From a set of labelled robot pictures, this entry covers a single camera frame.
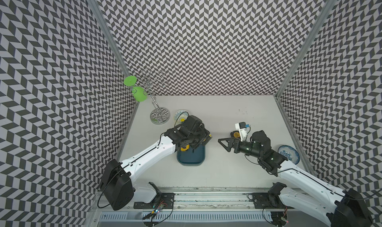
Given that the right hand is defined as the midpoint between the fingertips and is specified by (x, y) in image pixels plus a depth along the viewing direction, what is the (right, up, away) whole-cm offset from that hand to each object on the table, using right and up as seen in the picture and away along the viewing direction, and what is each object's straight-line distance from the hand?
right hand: (222, 143), depth 74 cm
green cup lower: (-47, +27, +13) cm, 56 cm away
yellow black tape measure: (-20, -7, +14) cm, 26 cm away
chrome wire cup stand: (-40, +13, +31) cm, 52 cm away
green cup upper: (-51, +34, +9) cm, 62 cm away
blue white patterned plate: (+42, -9, +12) cm, 44 cm away
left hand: (-7, +2, +3) cm, 8 cm away
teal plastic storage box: (-17, -10, +8) cm, 21 cm away
